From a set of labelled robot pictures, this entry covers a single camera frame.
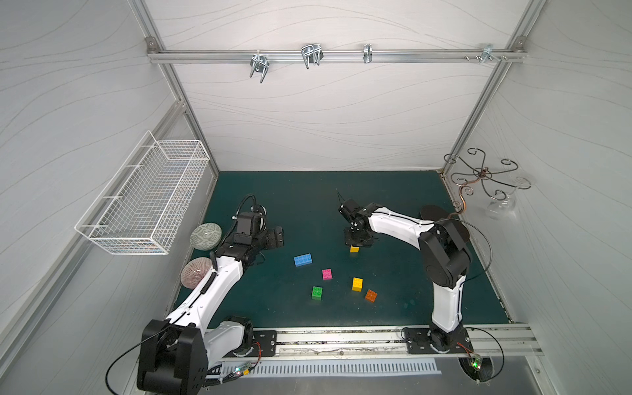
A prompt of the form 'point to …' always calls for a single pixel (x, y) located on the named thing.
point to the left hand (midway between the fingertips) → (272, 233)
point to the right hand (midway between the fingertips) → (352, 241)
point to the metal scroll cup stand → (467, 179)
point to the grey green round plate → (205, 236)
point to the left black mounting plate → (264, 343)
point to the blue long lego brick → (303, 260)
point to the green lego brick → (317, 293)
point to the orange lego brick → (370, 295)
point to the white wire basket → (139, 206)
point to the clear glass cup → (502, 209)
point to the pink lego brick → (327, 274)
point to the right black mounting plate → (424, 341)
